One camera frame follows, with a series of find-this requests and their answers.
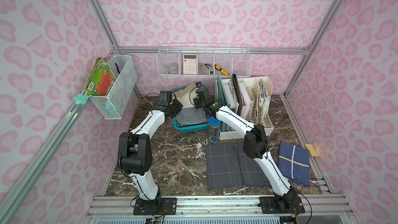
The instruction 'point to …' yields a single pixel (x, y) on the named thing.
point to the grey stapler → (207, 68)
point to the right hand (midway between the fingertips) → (196, 96)
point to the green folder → (222, 97)
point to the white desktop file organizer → (250, 99)
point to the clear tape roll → (173, 70)
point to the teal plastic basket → (185, 129)
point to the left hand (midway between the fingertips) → (180, 102)
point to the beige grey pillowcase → (188, 113)
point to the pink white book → (245, 101)
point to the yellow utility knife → (218, 68)
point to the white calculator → (189, 64)
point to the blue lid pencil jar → (214, 129)
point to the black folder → (237, 86)
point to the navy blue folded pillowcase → (294, 163)
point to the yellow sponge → (312, 151)
